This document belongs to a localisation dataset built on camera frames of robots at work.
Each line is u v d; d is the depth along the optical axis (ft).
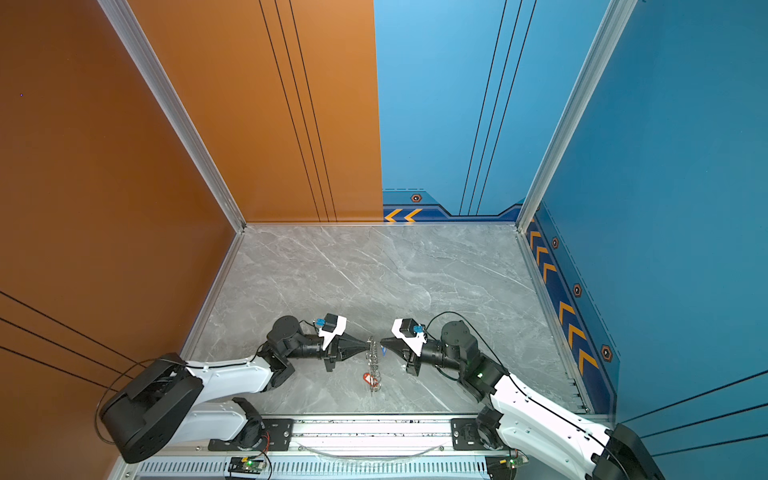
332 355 2.16
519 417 1.68
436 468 2.29
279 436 2.43
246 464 2.33
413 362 2.06
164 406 1.40
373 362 2.78
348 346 2.25
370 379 2.71
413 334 1.97
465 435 2.37
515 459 2.28
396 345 2.04
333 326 2.08
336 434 2.47
